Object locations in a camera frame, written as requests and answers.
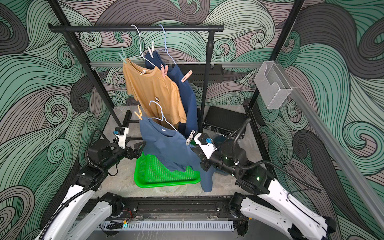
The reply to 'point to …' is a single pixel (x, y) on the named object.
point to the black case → (224, 120)
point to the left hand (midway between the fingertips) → (137, 138)
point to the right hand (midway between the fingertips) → (192, 147)
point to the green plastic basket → (151, 171)
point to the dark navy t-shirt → (189, 128)
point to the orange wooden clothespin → (139, 115)
